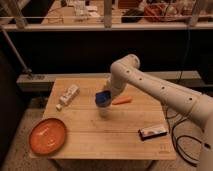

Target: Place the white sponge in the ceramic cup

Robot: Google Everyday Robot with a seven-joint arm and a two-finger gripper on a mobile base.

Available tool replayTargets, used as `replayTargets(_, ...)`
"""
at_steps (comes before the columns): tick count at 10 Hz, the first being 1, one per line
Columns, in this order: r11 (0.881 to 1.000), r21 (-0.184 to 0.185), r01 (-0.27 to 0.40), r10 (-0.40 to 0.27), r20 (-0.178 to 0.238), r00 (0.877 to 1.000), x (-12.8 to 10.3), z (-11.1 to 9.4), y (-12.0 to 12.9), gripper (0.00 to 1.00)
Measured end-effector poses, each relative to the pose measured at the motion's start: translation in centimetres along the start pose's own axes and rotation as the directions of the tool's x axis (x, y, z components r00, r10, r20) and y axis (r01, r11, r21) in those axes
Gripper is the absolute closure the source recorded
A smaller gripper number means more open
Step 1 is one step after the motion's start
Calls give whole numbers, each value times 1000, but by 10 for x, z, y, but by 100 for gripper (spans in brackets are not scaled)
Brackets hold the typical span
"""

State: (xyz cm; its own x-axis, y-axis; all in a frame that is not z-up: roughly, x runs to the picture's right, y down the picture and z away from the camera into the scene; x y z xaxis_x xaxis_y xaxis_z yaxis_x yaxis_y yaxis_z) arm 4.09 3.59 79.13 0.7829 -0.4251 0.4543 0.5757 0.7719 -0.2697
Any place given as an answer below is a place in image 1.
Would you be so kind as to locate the black candy bar wrapper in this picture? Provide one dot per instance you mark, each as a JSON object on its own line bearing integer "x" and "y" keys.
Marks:
{"x": 152, "y": 132}

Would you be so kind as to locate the orange carrot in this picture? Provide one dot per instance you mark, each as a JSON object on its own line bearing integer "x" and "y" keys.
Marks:
{"x": 122, "y": 100}

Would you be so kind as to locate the orange plate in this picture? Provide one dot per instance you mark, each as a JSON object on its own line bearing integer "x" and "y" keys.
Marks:
{"x": 48, "y": 136}

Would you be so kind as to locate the wooden table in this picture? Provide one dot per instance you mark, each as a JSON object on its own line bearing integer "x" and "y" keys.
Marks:
{"x": 110, "y": 133}

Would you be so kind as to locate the diagonal metal strut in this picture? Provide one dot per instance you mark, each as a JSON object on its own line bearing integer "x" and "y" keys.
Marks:
{"x": 26, "y": 69}

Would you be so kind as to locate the blue and white gripper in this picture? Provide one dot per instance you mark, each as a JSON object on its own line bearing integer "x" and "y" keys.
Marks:
{"x": 103, "y": 98}

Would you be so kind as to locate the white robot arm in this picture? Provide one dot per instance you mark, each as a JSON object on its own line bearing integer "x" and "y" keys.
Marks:
{"x": 192, "y": 104}

